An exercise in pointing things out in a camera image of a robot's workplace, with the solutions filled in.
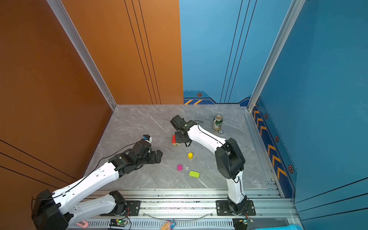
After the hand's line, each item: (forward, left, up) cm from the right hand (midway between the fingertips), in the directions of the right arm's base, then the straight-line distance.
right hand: (179, 139), depth 90 cm
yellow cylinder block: (-8, -7, -7) cm, 12 cm away
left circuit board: (-42, +30, -10) cm, 53 cm away
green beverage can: (+14, -26, 0) cm, 29 cm away
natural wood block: (+1, +3, -7) cm, 8 cm away
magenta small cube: (-15, 0, -9) cm, 17 cm away
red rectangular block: (+5, +5, -7) cm, 10 cm away
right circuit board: (-41, -34, -9) cm, 55 cm away
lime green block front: (-19, -9, -8) cm, 23 cm away
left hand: (-11, +12, +4) cm, 17 cm away
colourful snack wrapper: (-43, +4, -6) cm, 44 cm away
